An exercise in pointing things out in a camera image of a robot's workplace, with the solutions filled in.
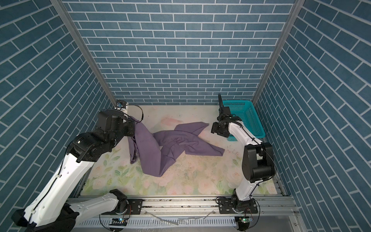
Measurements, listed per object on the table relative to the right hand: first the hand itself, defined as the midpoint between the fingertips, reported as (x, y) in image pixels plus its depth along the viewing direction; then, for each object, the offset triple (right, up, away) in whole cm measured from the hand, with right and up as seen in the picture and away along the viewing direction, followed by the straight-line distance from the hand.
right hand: (215, 129), depth 93 cm
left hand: (-43, +7, -27) cm, 51 cm away
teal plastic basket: (+29, +13, +22) cm, 39 cm away
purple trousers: (-35, -12, -15) cm, 40 cm away
